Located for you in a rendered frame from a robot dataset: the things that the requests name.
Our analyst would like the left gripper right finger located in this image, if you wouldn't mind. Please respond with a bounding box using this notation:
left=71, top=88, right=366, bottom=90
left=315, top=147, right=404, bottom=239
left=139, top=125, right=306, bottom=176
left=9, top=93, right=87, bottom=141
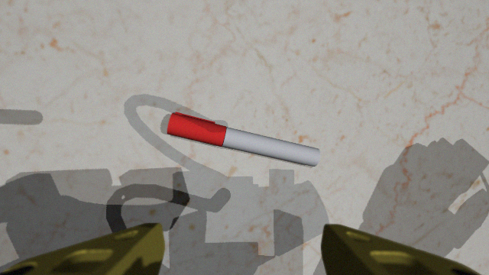
left=321, top=224, right=481, bottom=275

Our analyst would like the red marker cap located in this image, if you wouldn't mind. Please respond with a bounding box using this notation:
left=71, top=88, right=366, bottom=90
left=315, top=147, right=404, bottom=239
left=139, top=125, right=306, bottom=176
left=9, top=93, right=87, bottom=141
left=167, top=112, right=226, bottom=147

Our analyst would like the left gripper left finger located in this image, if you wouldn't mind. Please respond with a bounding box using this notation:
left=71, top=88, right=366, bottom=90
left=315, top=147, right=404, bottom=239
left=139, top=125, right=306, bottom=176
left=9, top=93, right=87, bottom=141
left=2, top=223, right=165, bottom=275

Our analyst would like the grey marker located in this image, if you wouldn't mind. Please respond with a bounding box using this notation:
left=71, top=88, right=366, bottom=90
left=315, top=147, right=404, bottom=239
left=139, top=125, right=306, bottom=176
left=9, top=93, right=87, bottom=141
left=222, top=127, right=321, bottom=167

